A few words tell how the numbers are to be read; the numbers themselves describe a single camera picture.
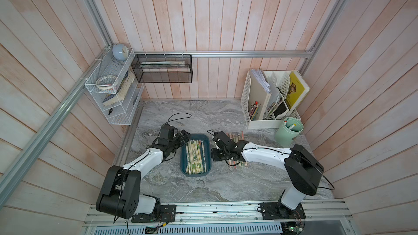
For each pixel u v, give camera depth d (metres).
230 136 1.01
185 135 0.82
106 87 0.70
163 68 1.04
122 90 0.80
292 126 0.93
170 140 0.73
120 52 0.82
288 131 0.86
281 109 0.98
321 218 0.76
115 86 0.71
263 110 0.91
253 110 0.94
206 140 0.97
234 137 0.98
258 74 0.93
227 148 0.67
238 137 1.00
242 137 1.01
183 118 0.76
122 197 0.42
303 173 0.45
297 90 0.95
